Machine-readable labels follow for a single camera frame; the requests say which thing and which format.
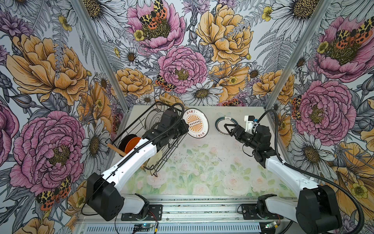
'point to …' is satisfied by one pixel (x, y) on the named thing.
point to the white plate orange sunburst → (198, 122)
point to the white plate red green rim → (220, 123)
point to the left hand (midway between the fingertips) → (188, 129)
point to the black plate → (122, 143)
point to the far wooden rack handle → (170, 99)
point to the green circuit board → (144, 227)
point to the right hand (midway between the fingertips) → (227, 131)
